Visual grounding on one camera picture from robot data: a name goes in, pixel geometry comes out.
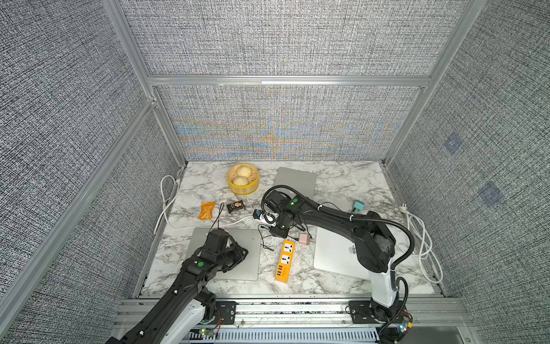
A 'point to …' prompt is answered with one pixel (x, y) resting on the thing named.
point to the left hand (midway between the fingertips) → (251, 250)
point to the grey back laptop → (304, 183)
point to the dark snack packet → (235, 206)
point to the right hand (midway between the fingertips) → (274, 222)
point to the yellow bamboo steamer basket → (243, 178)
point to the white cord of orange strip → (164, 209)
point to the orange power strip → (286, 261)
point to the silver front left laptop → (249, 239)
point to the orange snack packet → (206, 210)
